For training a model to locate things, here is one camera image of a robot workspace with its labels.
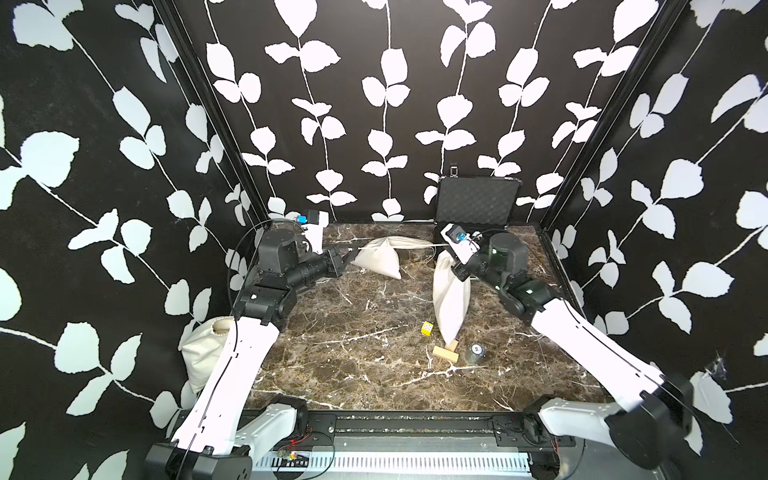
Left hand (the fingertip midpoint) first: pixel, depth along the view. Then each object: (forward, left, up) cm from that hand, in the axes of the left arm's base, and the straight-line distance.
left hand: (351, 242), depth 67 cm
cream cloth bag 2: (+17, -6, -26) cm, 32 cm away
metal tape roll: (-16, -32, -30) cm, 47 cm away
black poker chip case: (+38, -46, -24) cm, 64 cm away
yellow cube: (-6, -20, -34) cm, 40 cm away
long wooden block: (-14, -25, -35) cm, 45 cm away
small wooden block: (-13, -27, -33) cm, 44 cm away
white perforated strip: (-39, -9, -36) cm, 54 cm away
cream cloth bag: (-5, -25, -18) cm, 31 cm away
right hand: (+5, -25, -4) cm, 26 cm away
